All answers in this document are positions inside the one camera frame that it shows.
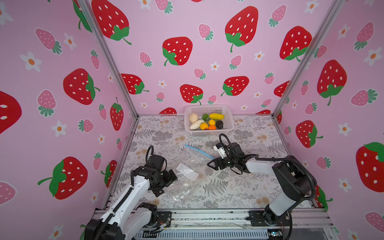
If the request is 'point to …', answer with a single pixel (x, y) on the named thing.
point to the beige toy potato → (193, 117)
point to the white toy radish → (196, 125)
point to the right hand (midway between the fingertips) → (210, 163)
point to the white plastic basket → (225, 110)
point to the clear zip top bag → (190, 169)
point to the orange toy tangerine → (212, 127)
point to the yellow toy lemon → (212, 122)
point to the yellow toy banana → (216, 116)
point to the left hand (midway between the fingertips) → (173, 182)
